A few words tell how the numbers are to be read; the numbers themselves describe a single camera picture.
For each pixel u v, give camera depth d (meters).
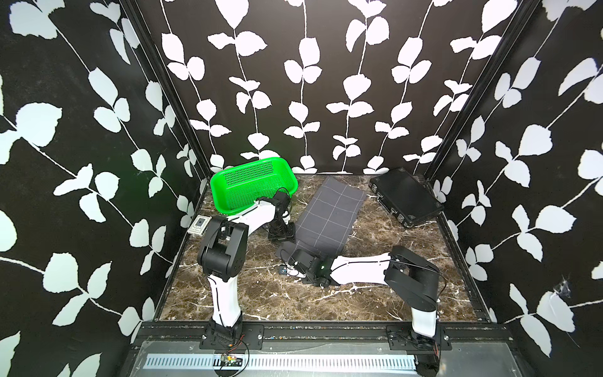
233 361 0.71
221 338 0.68
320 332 0.77
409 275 0.53
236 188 1.14
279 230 0.83
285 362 0.70
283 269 0.78
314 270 0.68
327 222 1.03
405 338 0.72
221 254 0.51
